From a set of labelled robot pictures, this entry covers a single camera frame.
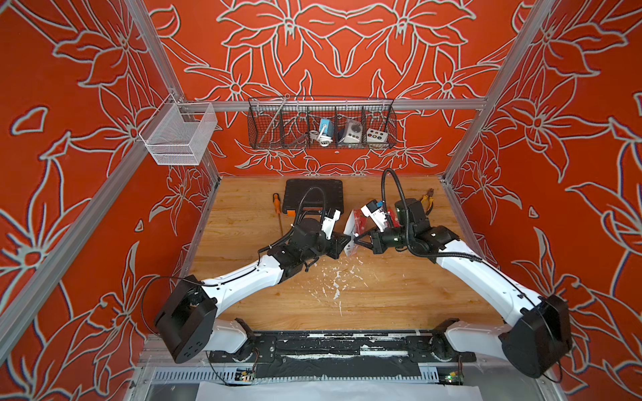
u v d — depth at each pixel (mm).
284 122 987
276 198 1081
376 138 927
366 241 715
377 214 682
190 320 416
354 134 902
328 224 697
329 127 839
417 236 591
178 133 928
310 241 610
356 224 750
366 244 715
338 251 721
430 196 1102
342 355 727
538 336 386
